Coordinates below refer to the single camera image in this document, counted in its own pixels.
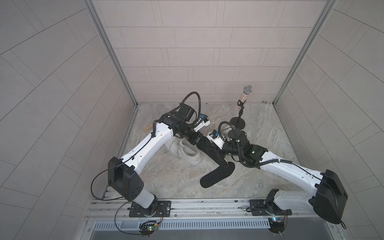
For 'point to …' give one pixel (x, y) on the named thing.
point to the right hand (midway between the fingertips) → (208, 147)
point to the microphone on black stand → (238, 122)
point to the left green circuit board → (148, 228)
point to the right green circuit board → (276, 224)
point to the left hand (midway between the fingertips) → (205, 140)
